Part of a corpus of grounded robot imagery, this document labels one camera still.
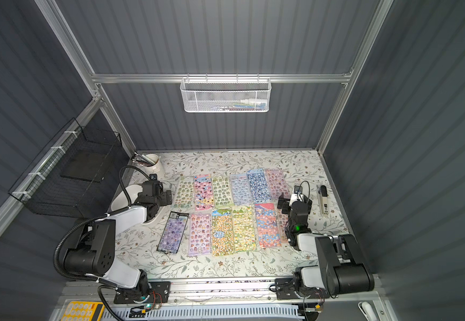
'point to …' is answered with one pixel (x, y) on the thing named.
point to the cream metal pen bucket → (158, 167)
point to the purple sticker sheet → (173, 232)
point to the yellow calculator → (84, 311)
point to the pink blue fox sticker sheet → (268, 227)
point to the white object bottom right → (367, 311)
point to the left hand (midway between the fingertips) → (158, 194)
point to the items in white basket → (246, 104)
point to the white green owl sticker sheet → (185, 195)
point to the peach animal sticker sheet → (282, 219)
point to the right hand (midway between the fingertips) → (298, 195)
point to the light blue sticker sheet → (241, 192)
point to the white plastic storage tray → (120, 200)
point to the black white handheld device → (324, 199)
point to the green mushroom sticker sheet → (244, 228)
